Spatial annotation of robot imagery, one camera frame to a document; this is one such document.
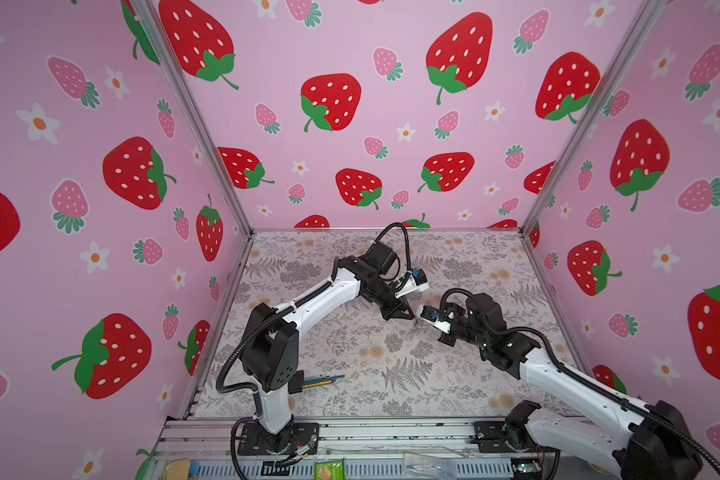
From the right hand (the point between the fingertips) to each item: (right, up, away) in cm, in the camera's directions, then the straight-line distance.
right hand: (424, 310), depth 79 cm
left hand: (-3, -1, 0) cm, 3 cm away
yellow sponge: (-59, -34, -12) cm, 69 cm away
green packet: (-24, -36, -11) cm, 44 cm away
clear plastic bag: (-2, -35, -10) cm, 37 cm away
